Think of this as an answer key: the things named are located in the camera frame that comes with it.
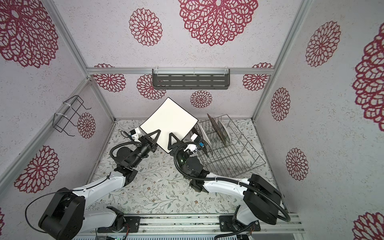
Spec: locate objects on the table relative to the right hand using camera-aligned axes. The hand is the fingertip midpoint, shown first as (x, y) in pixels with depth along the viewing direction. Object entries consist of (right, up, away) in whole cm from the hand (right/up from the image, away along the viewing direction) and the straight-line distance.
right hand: (172, 133), depth 67 cm
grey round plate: (+29, +1, +26) cm, 39 cm away
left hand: (-6, +1, +6) cm, 8 cm away
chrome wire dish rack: (+29, -9, +34) cm, 46 cm away
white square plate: (-2, +8, +7) cm, 11 cm away
